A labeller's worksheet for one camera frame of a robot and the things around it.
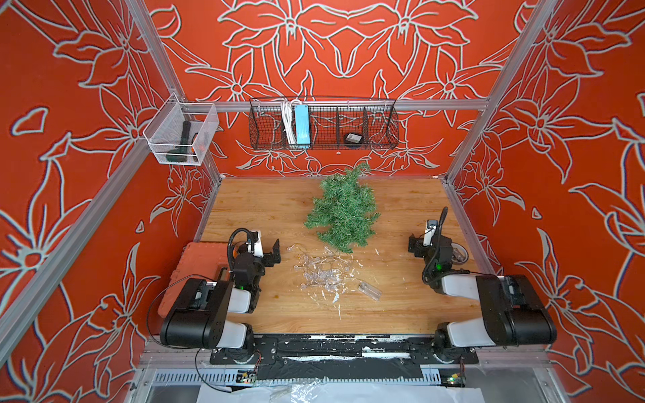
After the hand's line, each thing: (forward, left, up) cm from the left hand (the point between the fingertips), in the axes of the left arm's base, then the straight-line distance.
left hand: (265, 239), depth 90 cm
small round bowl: (+2, -72, -6) cm, 73 cm away
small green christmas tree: (-1, -28, +20) cm, 34 cm away
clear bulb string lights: (-9, -23, -7) cm, 25 cm away
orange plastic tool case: (-8, +24, -4) cm, 25 cm away
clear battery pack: (-14, -38, -6) cm, 41 cm away
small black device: (+36, -31, +21) cm, 51 cm away
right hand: (+7, -58, -1) cm, 59 cm away
